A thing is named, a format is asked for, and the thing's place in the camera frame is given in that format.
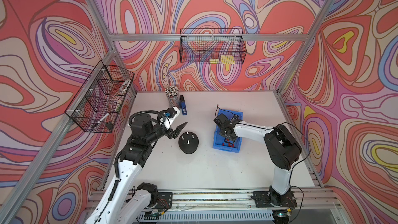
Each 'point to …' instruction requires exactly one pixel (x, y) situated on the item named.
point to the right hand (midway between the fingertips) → (227, 136)
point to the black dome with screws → (188, 142)
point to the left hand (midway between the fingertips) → (181, 117)
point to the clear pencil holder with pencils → (172, 93)
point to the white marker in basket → (100, 120)
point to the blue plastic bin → (218, 142)
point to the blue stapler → (183, 105)
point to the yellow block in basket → (227, 59)
